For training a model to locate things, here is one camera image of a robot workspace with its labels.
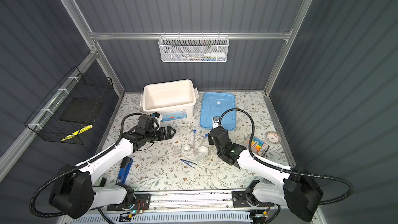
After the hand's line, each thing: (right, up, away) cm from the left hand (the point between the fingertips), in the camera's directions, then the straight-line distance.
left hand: (169, 132), depth 85 cm
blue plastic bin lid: (+27, +15, +27) cm, 41 cm away
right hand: (+25, +2, -3) cm, 25 cm away
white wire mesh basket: (+11, +61, +38) cm, 73 cm away
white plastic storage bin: (-3, +19, +28) cm, 34 cm away
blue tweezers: (+11, -17, +1) cm, 20 cm away
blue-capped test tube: (+13, -8, +8) cm, 18 cm away
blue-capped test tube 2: (+21, -7, +9) cm, 24 cm away
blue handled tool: (-23, -18, -4) cm, 29 cm away
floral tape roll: (+63, -5, +10) cm, 64 cm away
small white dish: (+8, -10, +5) cm, 14 cm away
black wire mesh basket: (-45, +11, -13) cm, 48 cm away
